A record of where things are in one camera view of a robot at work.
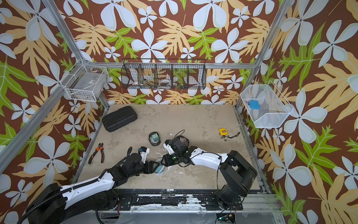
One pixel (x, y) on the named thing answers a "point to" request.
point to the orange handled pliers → (100, 147)
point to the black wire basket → (164, 73)
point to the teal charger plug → (159, 169)
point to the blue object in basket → (254, 104)
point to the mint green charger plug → (155, 137)
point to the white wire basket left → (86, 81)
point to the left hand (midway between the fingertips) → (157, 162)
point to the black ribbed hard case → (119, 118)
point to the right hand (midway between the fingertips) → (162, 161)
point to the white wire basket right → (265, 105)
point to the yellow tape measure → (223, 131)
